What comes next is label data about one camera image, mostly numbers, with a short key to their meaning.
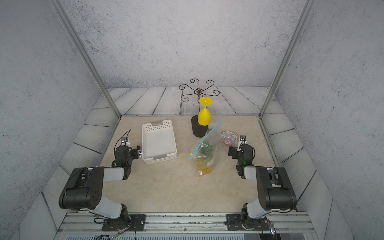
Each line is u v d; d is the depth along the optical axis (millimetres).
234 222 716
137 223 729
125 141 808
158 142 1040
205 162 758
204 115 903
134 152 848
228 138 1046
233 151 849
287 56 871
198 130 1105
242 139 819
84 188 461
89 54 886
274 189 458
